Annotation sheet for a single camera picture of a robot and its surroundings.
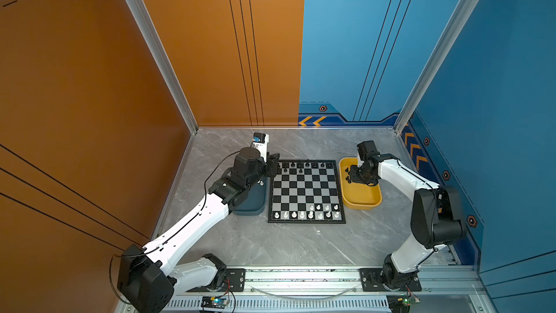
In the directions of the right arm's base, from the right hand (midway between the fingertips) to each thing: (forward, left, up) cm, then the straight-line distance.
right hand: (353, 177), depth 94 cm
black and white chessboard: (-5, +21, -4) cm, 21 cm away
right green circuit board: (-44, -10, -6) cm, 45 cm away
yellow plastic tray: (-9, 0, 0) cm, 9 cm away
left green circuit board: (-44, +54, -7) cm, 70 cm away
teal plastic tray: (-7, +42, -8) cm, 44 cm away
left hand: (-3, +33, +22) cm, 39 cm away
